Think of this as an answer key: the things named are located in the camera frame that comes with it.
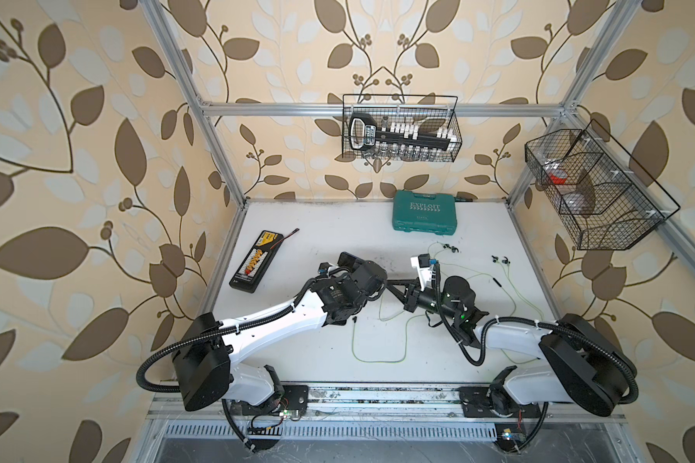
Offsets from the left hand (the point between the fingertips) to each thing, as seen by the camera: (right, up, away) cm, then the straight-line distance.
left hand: (374, 268), depth 79 cm
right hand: (+3, -5, 0) cm, 6 cm away
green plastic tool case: (+22, +17, +33) cm, 43 cm away
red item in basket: (+52, +26, +2) cm, 58 cm away
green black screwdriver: (+39, +24, +44) cm, 63 cm away
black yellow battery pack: (-40, -2, +18) cm, 44 cm away
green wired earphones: (+31, +3, +26) cm, 41 cm away
